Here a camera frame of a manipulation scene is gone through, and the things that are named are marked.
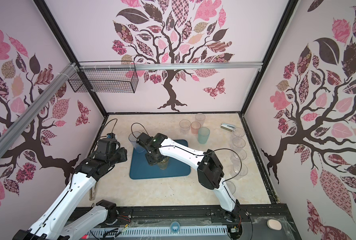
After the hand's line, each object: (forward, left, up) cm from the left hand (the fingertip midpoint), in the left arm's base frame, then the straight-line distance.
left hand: (123, 153), depth 78 cm
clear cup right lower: (+8, -70, -15) cm, 72 cm away
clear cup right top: (+25, -72, -13) cm, 78 cm away
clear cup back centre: (+36, -45, -10) cm, 59 cm away
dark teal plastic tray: (+1, -4, -22) cm, 22 cm away
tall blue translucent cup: (+15, 0, -7) cm, 16 cm away
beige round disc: (-30, -76, -14) cm, 83 cm away
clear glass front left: (-2, -65, -14) cm, 67 cm away
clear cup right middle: (+15, -70, -13) cm, 72 cm away
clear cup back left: (+30, -33, -12) cm, 47 cm away
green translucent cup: (+20, -46, -11) cm, 51 cm away
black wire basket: (+47, +18, +16) cm, 53 cm away
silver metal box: (+31, -67, -15) cm, 76 cm away
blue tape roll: (-31, -28, -16) cm, 45 cm away
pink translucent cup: (+30, -41, -13) cm, 52 cm away
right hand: (0, -16, -6) cm, 17 cm away
